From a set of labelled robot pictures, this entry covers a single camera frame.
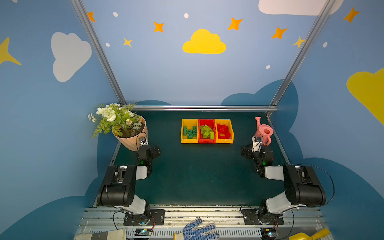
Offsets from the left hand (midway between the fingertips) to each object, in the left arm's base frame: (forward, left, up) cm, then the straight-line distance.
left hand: (152, 146), depth 95 cm
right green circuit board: (-44, -64, -6) cm, 78 cm away
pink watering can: (+9, -73, +6) cm, 74 cm away
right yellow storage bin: (+21, -53, 0) cm, 57 cm away
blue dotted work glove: (-45, -26, -5) cm, 52 cm away
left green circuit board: (-45, -3, -6) cm, 45 cm away
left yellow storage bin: (+24, -24, -4) cm, 34 cm away
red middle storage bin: (+20, -39, +1) cm, 44 cm away
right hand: (+2, -64, +2) cm, 64 cm away
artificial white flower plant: (+4, +16, +23) cm, 29 cm away
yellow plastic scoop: (-46, -77, -4) cm, 90 cm away
